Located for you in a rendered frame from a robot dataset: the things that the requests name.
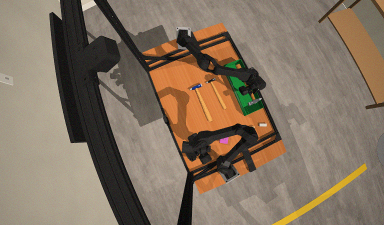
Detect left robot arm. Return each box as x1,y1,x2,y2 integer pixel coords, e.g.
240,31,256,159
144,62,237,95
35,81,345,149
176,29,266,90

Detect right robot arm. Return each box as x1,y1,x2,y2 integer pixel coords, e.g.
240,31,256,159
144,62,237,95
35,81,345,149
181,123,259,180

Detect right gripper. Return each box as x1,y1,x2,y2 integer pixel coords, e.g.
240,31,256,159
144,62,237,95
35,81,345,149
187,133,212,165

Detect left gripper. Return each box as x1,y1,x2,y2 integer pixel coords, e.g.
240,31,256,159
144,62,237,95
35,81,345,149
238,83,258,96

